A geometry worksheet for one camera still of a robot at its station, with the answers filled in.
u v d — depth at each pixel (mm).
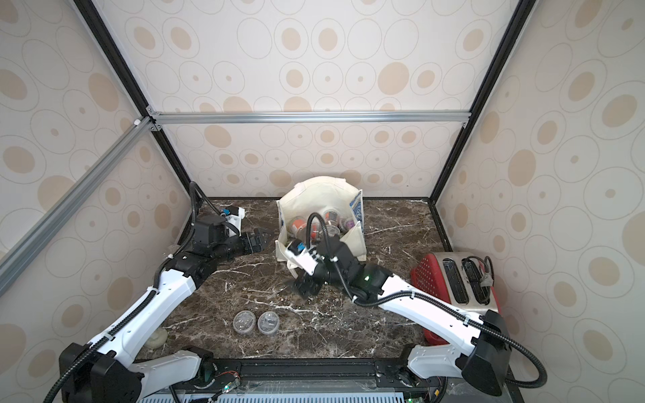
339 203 919
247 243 679
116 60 761
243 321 785
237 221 700
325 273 586
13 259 509
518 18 686
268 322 778
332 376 744
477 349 391
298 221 946
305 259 593
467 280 735
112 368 373
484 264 744
